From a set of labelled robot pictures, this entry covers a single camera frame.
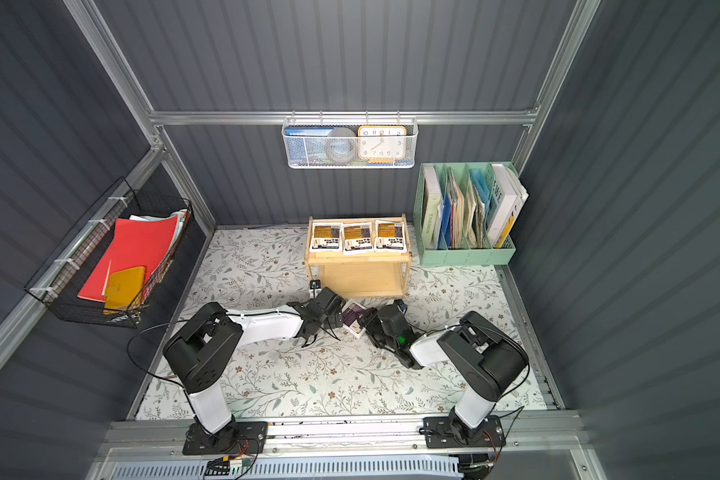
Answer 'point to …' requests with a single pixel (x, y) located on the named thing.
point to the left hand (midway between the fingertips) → (325, 315)
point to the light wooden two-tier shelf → (384, 274)
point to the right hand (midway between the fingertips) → (362, 318)
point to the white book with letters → (514, 196)
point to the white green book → (432, 196)
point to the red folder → (137, 242)
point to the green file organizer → (466, 214)
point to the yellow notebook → (121, 289)
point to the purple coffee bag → (350, 312)
